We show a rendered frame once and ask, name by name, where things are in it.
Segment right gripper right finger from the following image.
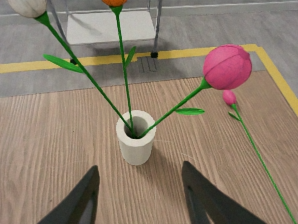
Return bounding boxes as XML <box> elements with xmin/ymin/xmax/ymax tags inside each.
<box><xmin>181</xmin><ymin>161</ymin><xmax>267</xmax><ymax>224</ymax></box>

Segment white cylindrical vase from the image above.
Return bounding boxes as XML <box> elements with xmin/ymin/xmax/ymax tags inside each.
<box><xmin>116</xmin><ymin>110</ymin><xmax>156</xmax><ymax>165</ymax></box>

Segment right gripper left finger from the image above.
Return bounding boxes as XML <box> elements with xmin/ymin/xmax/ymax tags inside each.
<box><xmin>37</xmin><ymin>165</ymin><xmax>100</xmax><ymax>224</ymax></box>

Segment white flower with green stem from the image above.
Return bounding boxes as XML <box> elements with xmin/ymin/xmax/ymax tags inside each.
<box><xmin>6</xmin><ymin>0</ymin><xmax>93</xmax><ymax>80</ymax></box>

